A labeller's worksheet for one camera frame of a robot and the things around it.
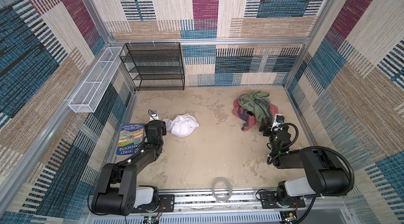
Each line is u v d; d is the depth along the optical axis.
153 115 0.77
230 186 0.79
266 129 0.81
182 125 0.93
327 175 0.44
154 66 1.10
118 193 0.42
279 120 0.76
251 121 0.98
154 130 0.68
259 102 0.97
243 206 0.73
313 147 0.52
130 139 0.92
